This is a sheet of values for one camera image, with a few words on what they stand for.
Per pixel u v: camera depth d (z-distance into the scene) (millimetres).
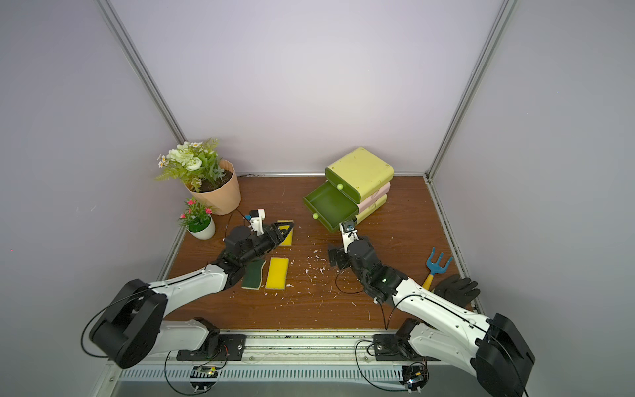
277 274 889
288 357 726
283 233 753
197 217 940
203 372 716
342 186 900
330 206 1066
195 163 832
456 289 853
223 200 950
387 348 726
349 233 657
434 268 897
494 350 388
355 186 872
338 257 697
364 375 694
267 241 737
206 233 929
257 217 776
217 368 710
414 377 701
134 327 423
